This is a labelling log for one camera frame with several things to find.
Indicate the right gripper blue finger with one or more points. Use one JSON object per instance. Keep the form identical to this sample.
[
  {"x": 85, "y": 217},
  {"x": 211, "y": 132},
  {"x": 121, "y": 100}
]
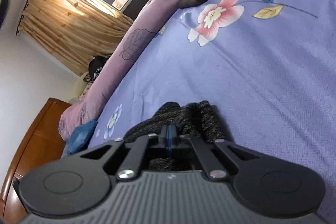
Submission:
[
  {"x": 137, "y": 155},
  {"x": 211, "y": 166}
]

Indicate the cream pillow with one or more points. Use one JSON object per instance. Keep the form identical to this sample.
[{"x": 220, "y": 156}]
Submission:
[{"x": 78, "y": 91}]

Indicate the golden curtains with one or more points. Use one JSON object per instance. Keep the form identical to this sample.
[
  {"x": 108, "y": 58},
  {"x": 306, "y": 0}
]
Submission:
[{"x": 74, "y": 31}]

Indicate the blue denim jeans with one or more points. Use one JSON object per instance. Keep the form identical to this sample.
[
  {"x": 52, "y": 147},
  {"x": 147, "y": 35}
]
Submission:
[{"x": 80, "y": 137}]

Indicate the pink quilt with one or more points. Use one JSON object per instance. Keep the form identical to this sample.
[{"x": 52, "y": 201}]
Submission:
[{"x": 147, "y": 24}]

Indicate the dark grey knit pants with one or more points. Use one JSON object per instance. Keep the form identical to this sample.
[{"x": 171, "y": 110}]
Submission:
[{"x": 199, "y": 119}]

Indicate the wooden headboard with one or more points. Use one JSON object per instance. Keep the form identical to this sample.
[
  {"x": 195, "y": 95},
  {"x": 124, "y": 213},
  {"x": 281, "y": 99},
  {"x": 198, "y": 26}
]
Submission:
[{"x": 40, "y": 145}]

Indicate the purple floral bed sheet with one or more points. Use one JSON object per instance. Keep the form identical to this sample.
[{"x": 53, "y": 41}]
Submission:
[{"x": 267, "y": 65}]

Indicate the black bag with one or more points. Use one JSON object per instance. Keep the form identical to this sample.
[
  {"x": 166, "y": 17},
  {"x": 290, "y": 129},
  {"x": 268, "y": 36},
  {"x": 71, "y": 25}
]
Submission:
[{"x": 95, "y": 66}]

